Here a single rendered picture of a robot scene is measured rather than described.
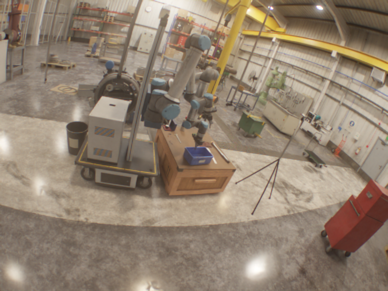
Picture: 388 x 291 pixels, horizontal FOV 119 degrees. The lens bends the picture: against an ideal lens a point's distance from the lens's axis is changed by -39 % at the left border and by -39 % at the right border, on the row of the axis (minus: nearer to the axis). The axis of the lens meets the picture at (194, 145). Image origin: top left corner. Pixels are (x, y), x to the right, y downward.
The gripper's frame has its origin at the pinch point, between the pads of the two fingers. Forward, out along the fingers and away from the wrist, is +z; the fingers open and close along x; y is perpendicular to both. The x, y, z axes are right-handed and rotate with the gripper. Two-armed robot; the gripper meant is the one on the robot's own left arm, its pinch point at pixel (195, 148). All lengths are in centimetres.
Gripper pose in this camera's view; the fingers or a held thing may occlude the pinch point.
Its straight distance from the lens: 219.9
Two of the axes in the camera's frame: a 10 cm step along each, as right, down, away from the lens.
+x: -4.8, -5.7, 6.7
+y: 8.1, -0.1, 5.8
